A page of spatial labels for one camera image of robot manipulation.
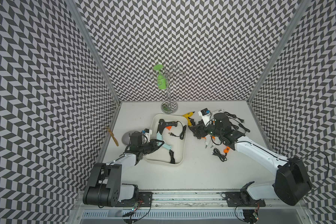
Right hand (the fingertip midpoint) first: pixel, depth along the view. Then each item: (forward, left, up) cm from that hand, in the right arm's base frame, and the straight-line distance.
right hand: (194, 127), depth 81 cm
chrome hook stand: (+44, +18, +3) cm, 48 cm away
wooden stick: (+4, +56, -18) cm, 59 cm away
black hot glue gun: (+12, +21, -15) cm, 28 cm away
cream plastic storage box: (+4, +12, -19) cm, 23 cm away
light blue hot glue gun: (-2, +22, -8) cm, 23 cm away
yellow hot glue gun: (+20, +2, -14) cm, 25 cm away
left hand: (-5, +19, -11) cm, 23 cm away
